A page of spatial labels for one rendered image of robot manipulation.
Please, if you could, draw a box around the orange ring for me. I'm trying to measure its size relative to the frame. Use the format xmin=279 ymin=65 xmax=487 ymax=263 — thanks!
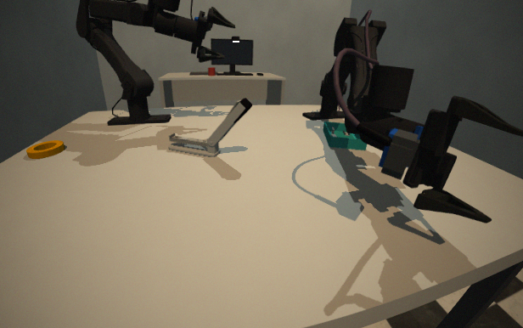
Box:
xmin=26 ymin=140 xmax=65 ymax=159

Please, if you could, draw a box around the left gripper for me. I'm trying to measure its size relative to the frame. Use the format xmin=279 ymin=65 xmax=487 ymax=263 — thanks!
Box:
xmin=379 ymin=96 xmax=523 ymax=223

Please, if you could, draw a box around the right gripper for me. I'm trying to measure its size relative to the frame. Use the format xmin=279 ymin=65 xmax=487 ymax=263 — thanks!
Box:
xmin=174 ymin=7 xmax=235 ymax=63

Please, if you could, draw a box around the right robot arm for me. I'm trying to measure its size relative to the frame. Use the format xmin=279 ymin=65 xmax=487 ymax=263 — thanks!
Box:
xmin=76 ymin=0 xmax=180 ymax=126

